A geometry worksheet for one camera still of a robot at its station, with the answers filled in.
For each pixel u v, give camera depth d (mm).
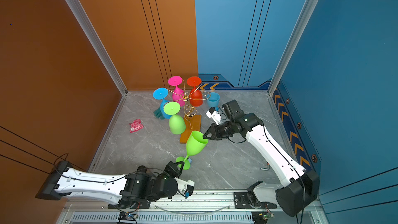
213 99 947
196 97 846
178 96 845
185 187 594
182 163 696
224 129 606
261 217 698
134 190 490
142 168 752
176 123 729
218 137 619
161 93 738
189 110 681
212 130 657
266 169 830
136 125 992
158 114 1037
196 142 632
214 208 722
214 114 669
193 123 989
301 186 375
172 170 604
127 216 706
